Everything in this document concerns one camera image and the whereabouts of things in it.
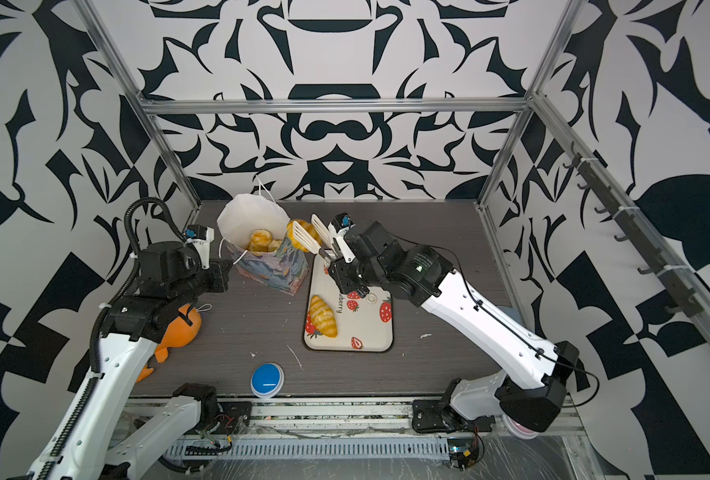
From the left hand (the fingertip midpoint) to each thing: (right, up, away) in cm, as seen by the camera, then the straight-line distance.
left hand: (227, 257), depth 72 cm
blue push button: (+7, -32, +7) cm, 34 cm away
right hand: (+25, -1, -6) cm, 26 cm away
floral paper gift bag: (-4, +11, +20) cm, 23 cm away
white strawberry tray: (+25, -20, +17) cm, 36 cm away
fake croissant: (+19, +7, -2) cm, 21 cm away
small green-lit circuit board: (+55, -45, 0) cm, 71 cm away
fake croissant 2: (+21, -18, +15) cm, 32 cm away
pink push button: (+68, -40, 0) cm, 79 cm away
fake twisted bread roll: (+1, +4, +22) cm, 22 cm away
